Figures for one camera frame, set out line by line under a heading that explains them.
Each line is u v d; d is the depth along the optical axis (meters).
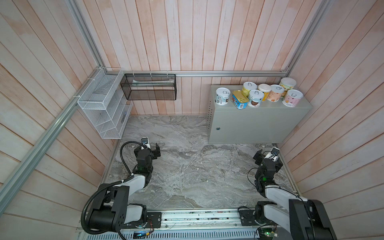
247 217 0.74
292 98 0.73
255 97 0.73
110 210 0.42
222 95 0.75
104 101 0.69
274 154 0.70
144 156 0.69
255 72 0.97
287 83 0.76
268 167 0.65
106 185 0.47
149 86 1.04
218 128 0.90
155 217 0.74
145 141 0.75
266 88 0.76
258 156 0.79
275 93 0.76
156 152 0.84
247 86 0.80
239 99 0.73
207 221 0.74
